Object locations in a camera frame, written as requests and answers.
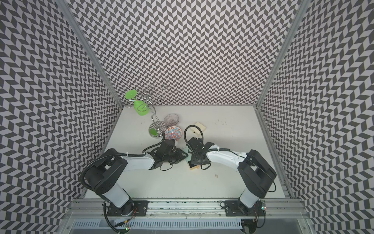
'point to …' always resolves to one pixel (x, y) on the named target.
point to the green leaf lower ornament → (141, 107)
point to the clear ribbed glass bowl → (171, 120)
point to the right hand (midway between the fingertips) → (198, 162)
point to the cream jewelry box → (196, 130)
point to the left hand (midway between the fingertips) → (187, 157)
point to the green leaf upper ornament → (130, 94)
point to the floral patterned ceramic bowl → (173, 132)
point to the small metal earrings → (216, 176)
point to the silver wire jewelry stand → (157, 128)
